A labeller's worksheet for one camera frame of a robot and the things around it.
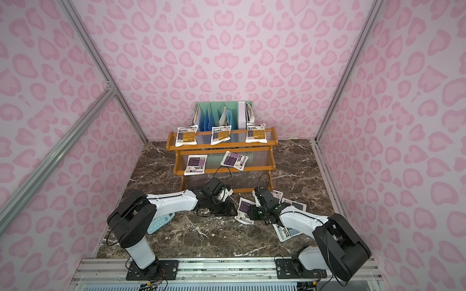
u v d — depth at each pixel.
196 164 0.88
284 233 0.82
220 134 0.80
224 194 0.75
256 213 0.77
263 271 0.74
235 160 0.89
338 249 0.42
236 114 0.99
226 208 0.77
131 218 0.49
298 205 0.88
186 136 0.80
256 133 0.82
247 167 0.87
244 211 0.88
